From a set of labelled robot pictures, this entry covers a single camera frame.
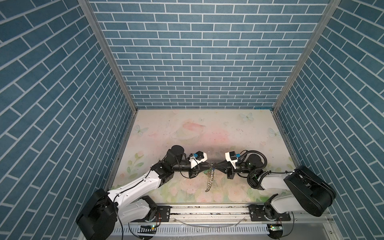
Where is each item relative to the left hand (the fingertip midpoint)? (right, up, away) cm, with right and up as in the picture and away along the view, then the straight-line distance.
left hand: (207, 166), depth 73 cm
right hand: (+3, 0, 0) cm, 3 cm away
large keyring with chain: (+1, -2, -3) cm, 4 cm away
